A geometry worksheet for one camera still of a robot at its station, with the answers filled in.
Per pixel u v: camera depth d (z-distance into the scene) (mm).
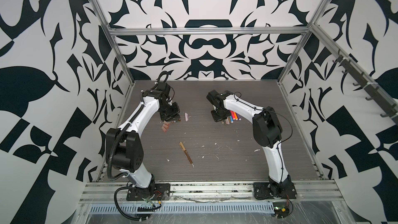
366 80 602
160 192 732
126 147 451
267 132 557
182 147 874
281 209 713
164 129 939
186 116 1000
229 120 989
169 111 757
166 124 963
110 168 387
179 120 991
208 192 759
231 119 991
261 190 743
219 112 830
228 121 989
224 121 988
